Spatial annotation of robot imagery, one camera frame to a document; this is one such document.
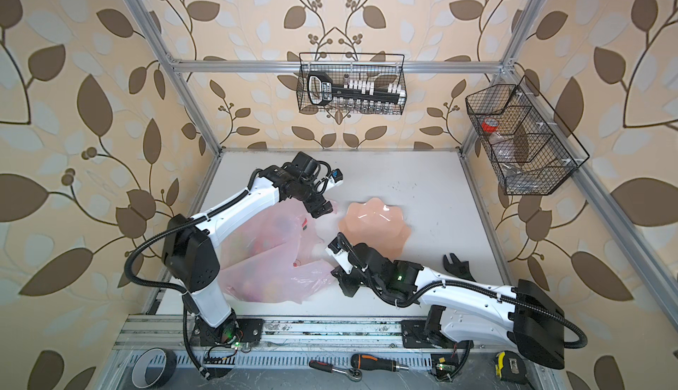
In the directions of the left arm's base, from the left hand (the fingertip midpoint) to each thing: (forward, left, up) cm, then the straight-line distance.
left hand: (320, 193), depth 86 cm
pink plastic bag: (-19, +11, -6) cm, 23 cm away
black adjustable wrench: (-19, -45, -14) cm, 51 cm away
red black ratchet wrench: (-47, -11, -14) cm, 50 cm away
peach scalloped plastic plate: (-2, -20, -17) cm, 26 cm away
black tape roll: (-46, +43, -19) cm, 66 cm away
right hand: (-23, -5, -7) cm, 25 cm away
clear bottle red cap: (+16, -55, +16) cm, 59 cm away
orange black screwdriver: (-44, -14, -14) cm, 48 cm away
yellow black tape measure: (-45, -51, -13) cm, 69 cm away
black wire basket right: (+4, -61, +18) cm, 64 cm away
